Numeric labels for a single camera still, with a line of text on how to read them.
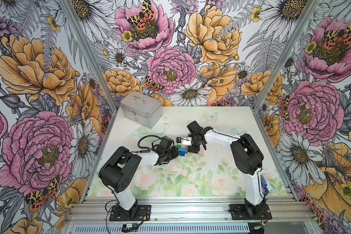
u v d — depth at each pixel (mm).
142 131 1084
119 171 473
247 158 537
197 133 761
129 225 712
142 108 1015
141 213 735
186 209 1855
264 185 796
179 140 871
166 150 772
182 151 946
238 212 689
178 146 959
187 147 904
